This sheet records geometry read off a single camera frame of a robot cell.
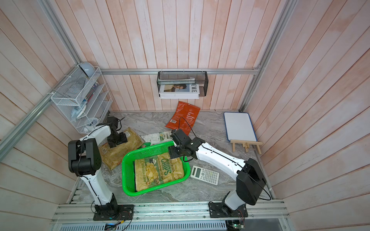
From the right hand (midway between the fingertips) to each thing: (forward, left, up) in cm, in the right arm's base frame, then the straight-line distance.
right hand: (173, 150), depth 82 cm
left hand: (+10, +37, -10) cm, 39 cm away
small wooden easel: (+13, -50, -13) cm, 53 cm away
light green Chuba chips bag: (+17, +14, -13) cm, 25 cm away
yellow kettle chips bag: (-10, +13, -9) cm, 18 cm away
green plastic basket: (-8, +27, -7) cm, 29 cm away
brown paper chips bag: (+1, +40, -11) cm, 42 cm away
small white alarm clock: (+15, +54, +5) cm, 56 cm away
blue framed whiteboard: (+30, -49, -14) cm, 59 cm away
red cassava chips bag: (+37, -6, -12) cm, 39 cm away
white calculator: (-9, -19, -13) cm, 25 cm away
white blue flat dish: (+12, +53, +18) cm, 58 cm away
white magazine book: (+36, -3, +15) cm, 39 cm away
